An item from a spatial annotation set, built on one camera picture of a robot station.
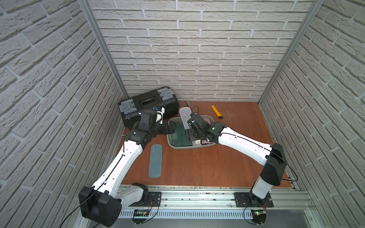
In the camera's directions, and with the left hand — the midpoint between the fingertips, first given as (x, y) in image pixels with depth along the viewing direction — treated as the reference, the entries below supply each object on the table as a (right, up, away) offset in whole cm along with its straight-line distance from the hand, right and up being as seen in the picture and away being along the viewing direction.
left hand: (172, 122), depth 76 cm
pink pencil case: (+24, 0, +26) cm, 35 cm away
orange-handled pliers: (+9, +14, +42) cm, 45 cm away
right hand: (+12, -7, +4) cm, 14 cm away
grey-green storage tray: (-4, -12, +18) cm, 22 cm away
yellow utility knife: (+34, +4, +33) cm, 48 cm away
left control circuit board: (-16, -48, -4) cm, 50 cm away
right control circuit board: (+45, -48, -6) cm, 66 cm away
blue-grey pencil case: (-12, -26, +12) cm, 31 cm away
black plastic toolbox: (-30, +8, +15) cm, 34 cm away
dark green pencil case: (+3, -12, +18) cm, 21 cm away
